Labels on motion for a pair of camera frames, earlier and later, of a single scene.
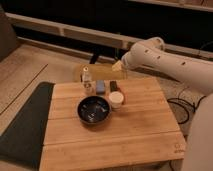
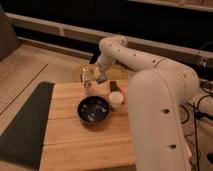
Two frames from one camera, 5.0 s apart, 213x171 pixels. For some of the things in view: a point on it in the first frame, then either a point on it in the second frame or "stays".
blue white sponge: [100, 87] -> [102, 77]
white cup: [116, 98] stays
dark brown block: [113, 86] stays
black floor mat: [22, 141] stays
